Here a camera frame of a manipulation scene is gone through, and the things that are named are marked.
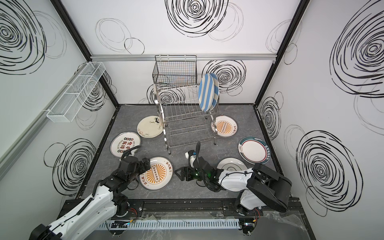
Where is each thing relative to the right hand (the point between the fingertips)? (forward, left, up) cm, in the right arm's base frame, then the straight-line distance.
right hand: (177, 174), depth 78 cm
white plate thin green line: (+9, -32, -6) cm, 34 cm away
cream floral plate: (+36, +23, -6) cm, 43 cm away
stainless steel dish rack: (+18, -4, +23) cm, 29 cm away
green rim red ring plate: (+18, -47, -6) cm, 51 cm away
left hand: (+8, +19, -3) cm, 21 cm away
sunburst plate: (+2, +11, -6) cm, 13 cm away
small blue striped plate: (+34, -15, +29) cm, 47 cm away
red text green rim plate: (+23, +38, -6) cm, 45 cm away
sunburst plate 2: (+37, -32, -6) cm, 49 cm away
